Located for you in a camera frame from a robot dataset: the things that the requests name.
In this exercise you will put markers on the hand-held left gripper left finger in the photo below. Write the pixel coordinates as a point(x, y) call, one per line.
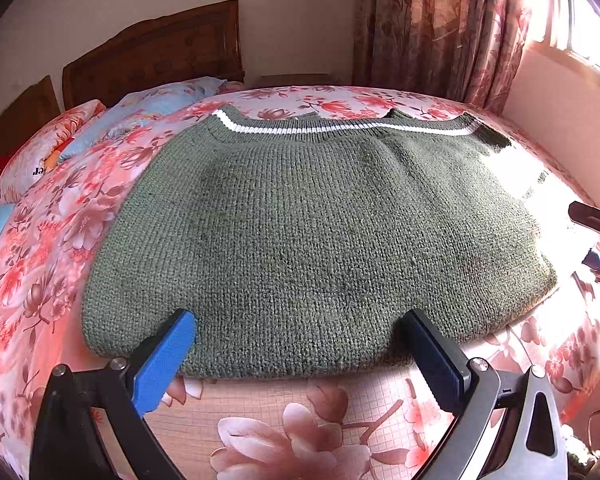
point(162, 360)

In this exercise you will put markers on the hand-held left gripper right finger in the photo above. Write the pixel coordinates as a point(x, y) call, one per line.
point(437, 360)

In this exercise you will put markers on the green knitted sweater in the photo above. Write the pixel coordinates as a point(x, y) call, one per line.
point(305, 235)

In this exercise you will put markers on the bed with floral sheet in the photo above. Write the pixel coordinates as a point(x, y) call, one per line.
point(305, 425)

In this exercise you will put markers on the barred window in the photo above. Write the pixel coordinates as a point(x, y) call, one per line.
point(590, 25)

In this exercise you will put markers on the pink floral pillow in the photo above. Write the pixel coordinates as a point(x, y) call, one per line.
point(35, 155)

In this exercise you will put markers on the pink floral curtain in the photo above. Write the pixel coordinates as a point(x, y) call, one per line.
point(440, 25)

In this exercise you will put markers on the blue floral pillow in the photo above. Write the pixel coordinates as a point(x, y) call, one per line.
point(145, 102)

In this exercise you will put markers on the small wooden headboard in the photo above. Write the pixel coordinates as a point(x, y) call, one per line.
point(25, 120)

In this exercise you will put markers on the large wooden headboard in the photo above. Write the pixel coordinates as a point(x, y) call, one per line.
point(155, 55)

